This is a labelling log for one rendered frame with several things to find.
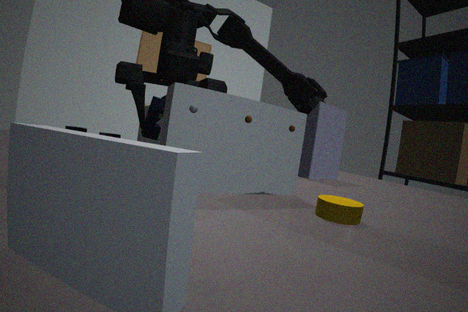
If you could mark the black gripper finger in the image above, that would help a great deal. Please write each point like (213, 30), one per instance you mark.
(138, 91)

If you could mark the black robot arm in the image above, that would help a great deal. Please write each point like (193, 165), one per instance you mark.
(181, 18)

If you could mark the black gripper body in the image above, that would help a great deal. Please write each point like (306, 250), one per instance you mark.
(130, 72)

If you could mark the yellow short cylinder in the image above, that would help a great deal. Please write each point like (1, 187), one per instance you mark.
(339, 210)

